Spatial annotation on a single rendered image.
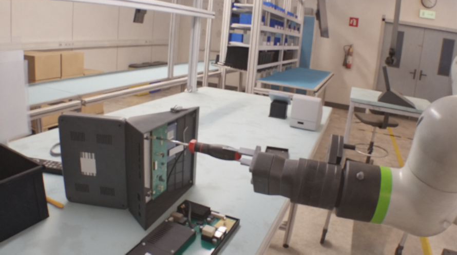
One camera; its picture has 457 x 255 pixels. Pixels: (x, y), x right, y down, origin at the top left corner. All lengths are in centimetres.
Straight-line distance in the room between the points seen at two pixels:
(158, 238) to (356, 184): 35
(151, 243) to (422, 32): 702
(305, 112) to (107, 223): 98
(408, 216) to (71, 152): 63
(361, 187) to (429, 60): 687
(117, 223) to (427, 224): 56
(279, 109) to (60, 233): 116
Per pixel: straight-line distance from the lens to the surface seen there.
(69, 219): 70
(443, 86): 742
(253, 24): 328
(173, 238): 59
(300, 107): 138
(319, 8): 422
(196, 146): 56
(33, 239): 66
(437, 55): 734
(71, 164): 71
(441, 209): 49
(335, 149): 52
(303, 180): 48
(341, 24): 708
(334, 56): 708
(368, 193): 48
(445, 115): 43
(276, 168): 48
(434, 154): 43
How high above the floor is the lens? 139
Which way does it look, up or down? 14 degrees down
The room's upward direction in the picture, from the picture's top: 5 degrees clockwise
